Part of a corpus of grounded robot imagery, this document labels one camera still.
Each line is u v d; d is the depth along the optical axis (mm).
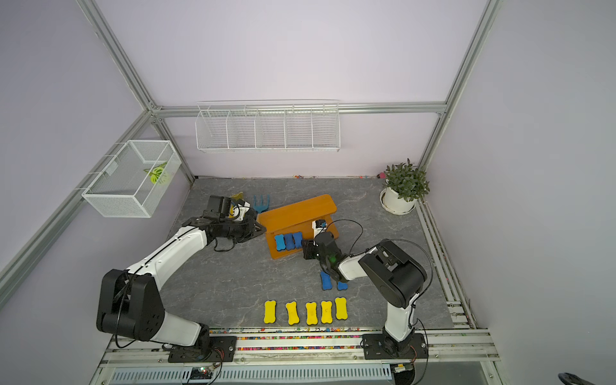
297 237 964
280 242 946
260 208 1085
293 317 788
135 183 826
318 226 845
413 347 725
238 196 1104
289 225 890
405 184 913
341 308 807
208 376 723
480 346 754
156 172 808
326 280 865
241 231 768
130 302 423
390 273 496
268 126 994
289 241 946
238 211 757
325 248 735
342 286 847
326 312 789
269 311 792
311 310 804
